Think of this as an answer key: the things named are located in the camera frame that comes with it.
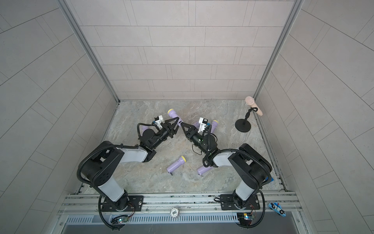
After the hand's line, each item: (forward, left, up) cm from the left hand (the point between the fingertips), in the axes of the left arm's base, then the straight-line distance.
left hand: (183, 121), depth 78 cm
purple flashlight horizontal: (+5, +6, +1) cm, 8 cm away
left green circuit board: (-42, +28, -20) cm, 54 cm away
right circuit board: (-40, -32, -21) cm, 56 cm away
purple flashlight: (-15, +1, -18) cm, 24 cm away
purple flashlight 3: (-5, -7, +4) cm, 9 cm away
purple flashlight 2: (-19, -12, -20) cm, 30 cm away
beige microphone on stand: (+10, -37, +7) cm, 39 cm away
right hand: (-3, +1, -1) cm, 3 cm away
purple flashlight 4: (+10, -20, -16) cm, 27 cm away
